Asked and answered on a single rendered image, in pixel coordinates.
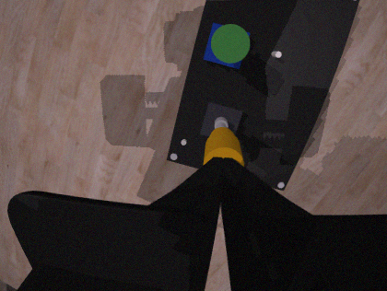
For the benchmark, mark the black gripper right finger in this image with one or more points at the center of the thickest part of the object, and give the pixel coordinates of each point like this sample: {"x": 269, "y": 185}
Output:
{"x": 274, "y": 245}

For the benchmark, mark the dark grey circuit board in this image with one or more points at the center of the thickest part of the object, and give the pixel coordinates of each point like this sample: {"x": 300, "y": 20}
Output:
{"x": 258, "y": 77}

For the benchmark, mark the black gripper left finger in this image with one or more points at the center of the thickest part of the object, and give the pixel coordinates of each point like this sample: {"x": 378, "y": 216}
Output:
{"x": 166, "y": 244}

